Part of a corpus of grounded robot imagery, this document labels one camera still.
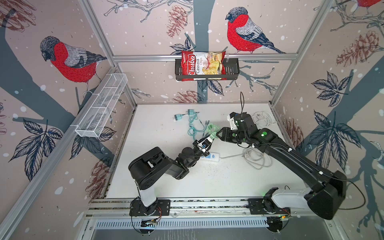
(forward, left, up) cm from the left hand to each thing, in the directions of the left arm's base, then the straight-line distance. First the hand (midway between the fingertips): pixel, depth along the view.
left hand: (210, 137), depth 80 cm
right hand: (-2, -2, +3) cm, 5 cm away
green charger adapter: (0, -1, +3) cm, 3 cm away
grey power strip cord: (-5, -28, -16) cm, 33 cm away
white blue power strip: (-4, -2, -16) cm, 17 cm away
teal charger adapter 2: (+33, +12, -16) cm, 39 cm away
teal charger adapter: (+28, +21, -16) cm, 39 cm away
